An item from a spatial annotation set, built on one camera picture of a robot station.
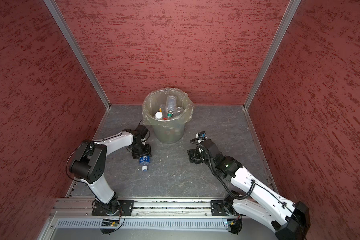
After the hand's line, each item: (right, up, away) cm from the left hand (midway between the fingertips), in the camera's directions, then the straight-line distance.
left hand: (146, 158), depth 91 cm
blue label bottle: (0, 0, -6) cm, 6 cm away
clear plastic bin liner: (+6, +36, -1) cm, 37 cm away
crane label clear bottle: (+16, +33, +1) cm, 36 cm away
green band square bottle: (+10, +27, -15) cm, 32 cm away
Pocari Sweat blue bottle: (+21, +30, -5) cm, 37 cm away
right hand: (+29, +7, -15) cm, 33 cm away
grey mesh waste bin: (+14, +14, -1) cm, 20 cm away
